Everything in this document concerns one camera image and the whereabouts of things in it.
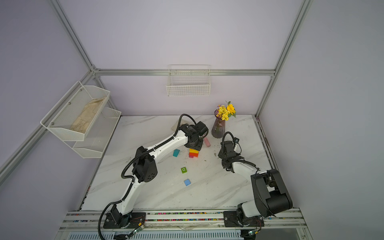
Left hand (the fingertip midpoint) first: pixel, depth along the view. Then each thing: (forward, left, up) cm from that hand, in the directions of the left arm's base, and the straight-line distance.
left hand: (195, 146), depth 91 cm
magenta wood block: (-2, +3, -8) cm, 9 cm away
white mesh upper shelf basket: (+4, +66, +20) cm, 69 cm away
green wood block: (-11, +7, -9) cm, 16 cm away
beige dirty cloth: (-3, +6, +26) cm, 27 cm away
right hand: (-1, -20, -4) cm, 20 cm away
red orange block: (0, +2, -5) cm, 5 cm away
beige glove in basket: (+3, +59, +20) cm, 63 cm away
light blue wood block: (-19, +4, -10) cm, 22 cm away
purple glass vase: (+15, -16, -1) cm, 22 cm away
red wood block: (-1, +1, -7) cm, 7 cm away
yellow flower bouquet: (+15, -18, +16) cm, 28 cm away
